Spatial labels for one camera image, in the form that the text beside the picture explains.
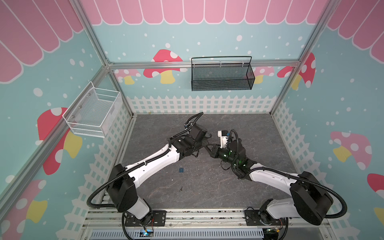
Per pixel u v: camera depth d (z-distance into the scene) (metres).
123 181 0.42
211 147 0.77
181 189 0.84
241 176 0.62
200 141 0.62
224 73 0.94
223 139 0.74
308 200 0.42
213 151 0.74
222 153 0.71
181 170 0.90
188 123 0.69
